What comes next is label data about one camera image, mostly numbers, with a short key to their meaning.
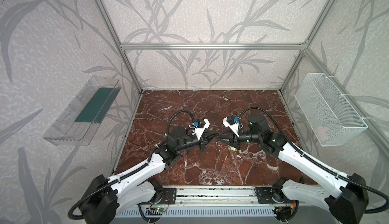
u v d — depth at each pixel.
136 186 0.48
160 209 0.71
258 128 0.55
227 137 0.63
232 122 0.60
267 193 0.74
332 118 0.63
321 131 0.74
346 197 0.37
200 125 0.59
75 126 0.63
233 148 0.90
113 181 0.42
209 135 0.66
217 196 0.75
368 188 0.38
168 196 0.73
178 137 0.55
